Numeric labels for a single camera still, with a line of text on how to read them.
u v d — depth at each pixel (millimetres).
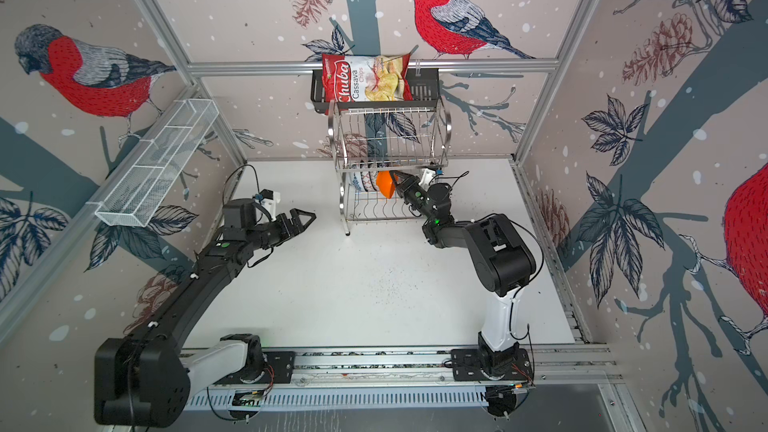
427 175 854
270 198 761
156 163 788
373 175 983
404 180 844
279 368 731
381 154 1265
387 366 754
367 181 980
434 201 725
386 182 896
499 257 525
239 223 632
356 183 985
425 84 946
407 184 823
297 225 727
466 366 728
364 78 875
